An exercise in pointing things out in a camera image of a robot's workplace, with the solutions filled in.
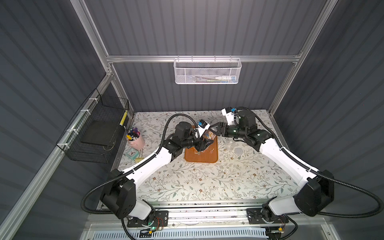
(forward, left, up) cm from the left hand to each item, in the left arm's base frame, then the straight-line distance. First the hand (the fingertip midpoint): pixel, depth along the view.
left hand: (212, 140), depth 76 cm
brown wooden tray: (+4, -1, -23) cm, 24 cm away
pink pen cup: (+9, +46, -13) cm, 48 cm away
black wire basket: (+2, +60, +3) cm, 60 cm away
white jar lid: (+7, -20, -22) cm, 30 cm away
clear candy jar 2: (+11, -15, -21) cm, 28 cm away
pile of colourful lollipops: (+6, +6, -22) cm, 24 cm away
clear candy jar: (+2, +2, +2) cm, 3 cm away
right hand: (+4, -1, +5) cm, 6 cm away
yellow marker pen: (+14, +49, +2) cm, 51 cm away
